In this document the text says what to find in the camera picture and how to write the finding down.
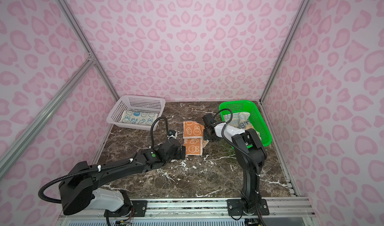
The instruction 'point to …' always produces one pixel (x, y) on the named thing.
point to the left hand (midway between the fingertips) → (180, 145)
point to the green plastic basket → (259, 127)
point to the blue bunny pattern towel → (139, 117)
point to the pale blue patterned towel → (240, 120)
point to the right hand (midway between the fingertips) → (209, 135)
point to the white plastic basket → (138, 103)
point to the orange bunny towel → (193, 136)
